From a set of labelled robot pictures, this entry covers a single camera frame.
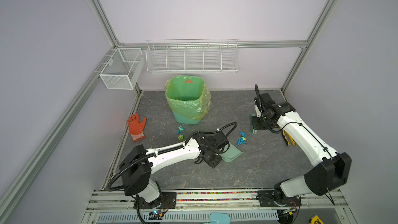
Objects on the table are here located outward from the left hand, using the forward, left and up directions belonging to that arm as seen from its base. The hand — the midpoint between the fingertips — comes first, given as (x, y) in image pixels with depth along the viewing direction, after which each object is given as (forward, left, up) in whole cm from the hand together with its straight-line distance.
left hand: (212, 162), depth 77 cm
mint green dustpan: (+6, -12, -5) cm, 14 cm away
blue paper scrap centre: (+15, -19, -8) cm, 25 cm away
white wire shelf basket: (+61, +8, +22) cm, 65 cm away
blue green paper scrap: (+25, +18, -9) cm, 32 cm away
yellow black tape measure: (-26, -43, -7) cm, 51 cm away
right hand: (+14, -25, +9) cm, 30 cm away
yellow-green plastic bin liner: (+45, +13, +1) cm, 47 cm away
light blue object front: (-23, -1, -7) cm, 24 cm away
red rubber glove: (+29, +47, -9) cm, 56 cm away
